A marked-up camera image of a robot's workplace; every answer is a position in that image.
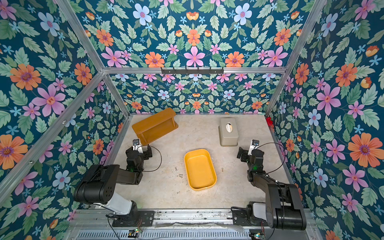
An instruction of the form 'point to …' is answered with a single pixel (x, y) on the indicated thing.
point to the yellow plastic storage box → (200, 169)
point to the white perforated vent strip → (164, 234)
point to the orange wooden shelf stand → (155, 126)
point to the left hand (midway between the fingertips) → (141, 144)
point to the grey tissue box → (228, 132)
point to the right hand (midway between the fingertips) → (248, 146)
